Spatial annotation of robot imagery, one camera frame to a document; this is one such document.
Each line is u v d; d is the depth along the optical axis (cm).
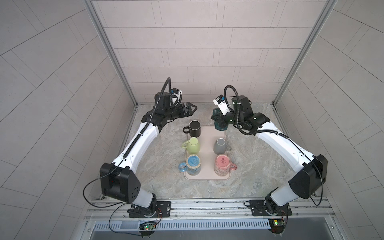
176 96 62
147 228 64
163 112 59
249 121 54
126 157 43
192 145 84
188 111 67
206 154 89
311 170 40
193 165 75
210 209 72
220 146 85
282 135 48
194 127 91
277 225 68
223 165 74
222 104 66
